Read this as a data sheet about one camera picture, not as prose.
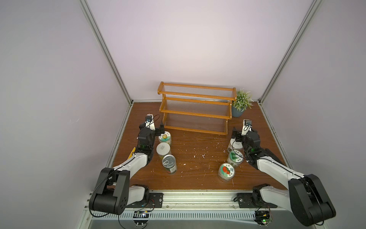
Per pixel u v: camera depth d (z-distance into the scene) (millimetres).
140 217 722
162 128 808
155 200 727
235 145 828
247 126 765
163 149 833
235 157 795
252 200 713
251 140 645
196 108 974
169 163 758
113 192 417
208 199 744
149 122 724
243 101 968
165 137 891
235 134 793
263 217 691
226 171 745
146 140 653
